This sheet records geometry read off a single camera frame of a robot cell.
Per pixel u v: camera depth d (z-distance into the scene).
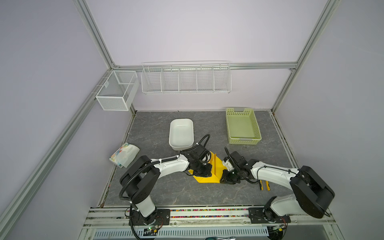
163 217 0.74
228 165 0.80
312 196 0.43
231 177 0.76
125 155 0.91
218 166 0.89
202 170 0.75
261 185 0.83
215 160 0.94
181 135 1.06
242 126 1.11
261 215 0.73
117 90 0.95
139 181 0.45
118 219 0.75
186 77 1.02
